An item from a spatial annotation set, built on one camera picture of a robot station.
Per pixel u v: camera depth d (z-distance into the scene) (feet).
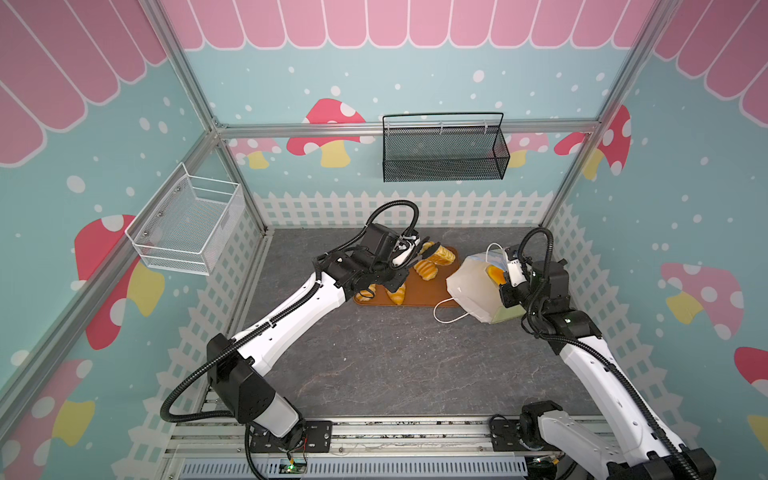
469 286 3.16
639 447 1.29
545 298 1.84
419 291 3.27
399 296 3.18
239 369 1.32
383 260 1.96
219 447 2.42
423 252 2.75
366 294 3.21
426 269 3.37
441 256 2.88
